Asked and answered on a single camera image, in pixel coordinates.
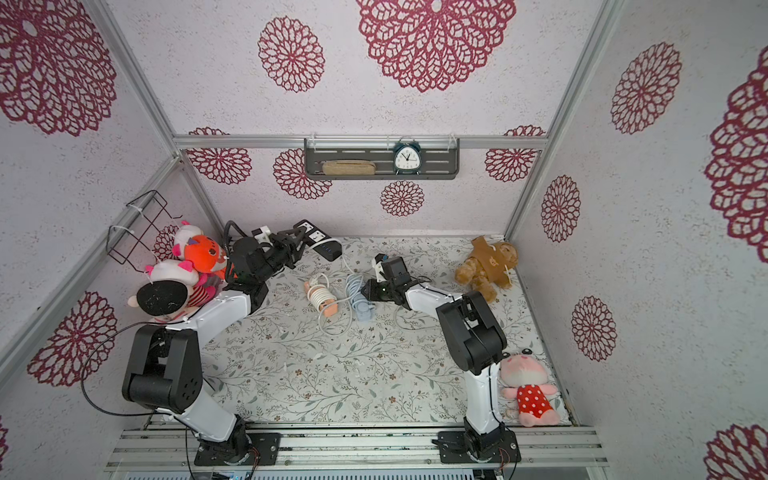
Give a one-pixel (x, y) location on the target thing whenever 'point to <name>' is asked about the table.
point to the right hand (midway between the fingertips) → (363, 286)
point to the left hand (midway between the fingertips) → (310, 229)
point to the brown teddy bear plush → (488, 265)
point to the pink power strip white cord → (320, 296)
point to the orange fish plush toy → (202, 253)
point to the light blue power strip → (360, 302)
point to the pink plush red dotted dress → (524, 375)
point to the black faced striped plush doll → (172, 287)
